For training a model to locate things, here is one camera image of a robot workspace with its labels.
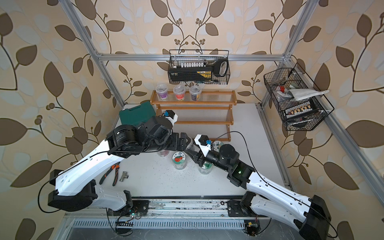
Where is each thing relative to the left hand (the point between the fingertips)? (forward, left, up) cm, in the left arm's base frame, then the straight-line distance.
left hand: (183, 141), depth 60 cm
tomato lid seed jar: (+4, +5, -27) cm, 27 cm away
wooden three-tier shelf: (+35, -5, -17) cm, 40 cm away
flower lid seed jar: (+11, +16, -33) cm, 39 cm away
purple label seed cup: (+32, +14, -1) cm, 35 cm away
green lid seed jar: (-1, -11, -28) cm, 30 cm away
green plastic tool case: (+39, +39, -30) cm, 63 cm away
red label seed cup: (+32, +4, -1) cm, 32 cm away
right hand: (+2, -1, -7) cm, 7 cm away
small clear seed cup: (+31, -4, -1) cm, 31 cm away
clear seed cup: (+1, -4, -8) cm, 9 cm away
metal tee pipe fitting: (-2, +36, -34) cm, 50 cm away
